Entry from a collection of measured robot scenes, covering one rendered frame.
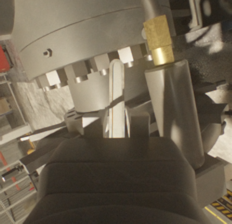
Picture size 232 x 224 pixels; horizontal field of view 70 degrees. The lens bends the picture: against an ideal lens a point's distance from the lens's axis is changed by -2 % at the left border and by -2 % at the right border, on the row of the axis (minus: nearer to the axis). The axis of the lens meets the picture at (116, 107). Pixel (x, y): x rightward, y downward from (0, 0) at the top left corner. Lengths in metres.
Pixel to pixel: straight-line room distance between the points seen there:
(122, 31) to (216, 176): 0.37
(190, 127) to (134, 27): 0.28
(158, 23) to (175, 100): 0.13
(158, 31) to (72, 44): 0.22
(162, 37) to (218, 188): 0.30
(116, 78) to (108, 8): 0.31
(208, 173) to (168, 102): 0.16
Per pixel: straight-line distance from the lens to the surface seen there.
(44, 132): 0.81
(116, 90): 0.16
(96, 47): 0.43
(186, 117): 0.30
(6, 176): 0.57
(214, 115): 0.49
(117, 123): 0.17
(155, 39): 0.30
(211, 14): 0.82
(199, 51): 1.12
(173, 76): 0.28
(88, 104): 0.59
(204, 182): 0.37
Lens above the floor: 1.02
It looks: 34 degrees down
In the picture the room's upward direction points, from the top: 117 degrees counter-clockwise
